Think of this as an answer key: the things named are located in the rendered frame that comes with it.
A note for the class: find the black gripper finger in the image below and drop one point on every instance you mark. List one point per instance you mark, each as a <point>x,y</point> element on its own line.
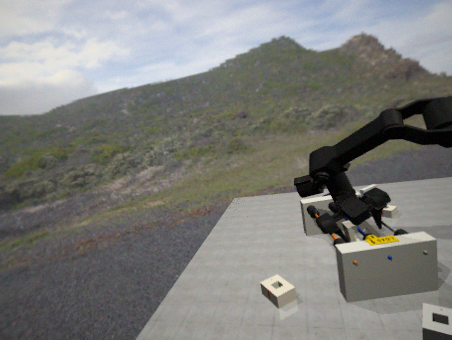
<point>376,215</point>
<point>339,232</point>

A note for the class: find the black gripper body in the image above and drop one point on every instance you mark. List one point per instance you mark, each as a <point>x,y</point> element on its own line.
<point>327,223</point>

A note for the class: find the small white square block with square hole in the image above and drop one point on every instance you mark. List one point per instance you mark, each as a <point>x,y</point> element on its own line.
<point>278,291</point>

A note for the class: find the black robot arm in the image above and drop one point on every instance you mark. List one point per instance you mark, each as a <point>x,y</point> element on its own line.
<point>327,165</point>

